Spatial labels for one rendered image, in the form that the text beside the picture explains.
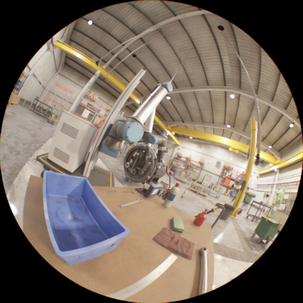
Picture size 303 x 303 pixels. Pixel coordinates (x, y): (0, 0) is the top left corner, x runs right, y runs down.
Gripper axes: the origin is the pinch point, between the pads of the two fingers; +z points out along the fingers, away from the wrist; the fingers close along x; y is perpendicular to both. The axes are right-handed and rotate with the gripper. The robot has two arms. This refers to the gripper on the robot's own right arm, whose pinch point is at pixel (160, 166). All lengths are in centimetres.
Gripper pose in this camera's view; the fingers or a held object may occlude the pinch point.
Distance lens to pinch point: 112.8
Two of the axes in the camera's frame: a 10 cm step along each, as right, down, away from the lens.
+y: -8.7, 0.1, -4.9
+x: 4.7, 2.9, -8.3
